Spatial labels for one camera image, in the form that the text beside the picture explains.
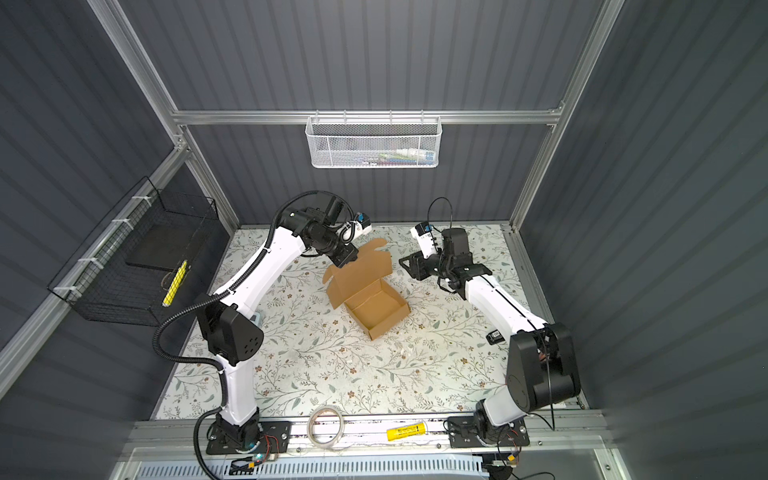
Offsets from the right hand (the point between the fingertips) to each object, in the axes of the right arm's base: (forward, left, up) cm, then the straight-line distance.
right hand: (411, 257), depth 85 cm
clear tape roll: (-43, +20, -20) cm, 51 cm away
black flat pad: (-5, +63, +10) cm, 64 cm away
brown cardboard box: (-1, +16, -15) cm, 22 cm away
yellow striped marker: (-15, +57, +8) cm, 60 cm away
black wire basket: (-10, +68, +9) cm, 69 cm away
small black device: (-16, -25, -18) cm, 35 cm away
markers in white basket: (+28, +3, +15) cm, 32 cm away
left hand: (-2, +15, +2) cm, 15 cm away
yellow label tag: (-41, +2, -18) cm, 45 cm away
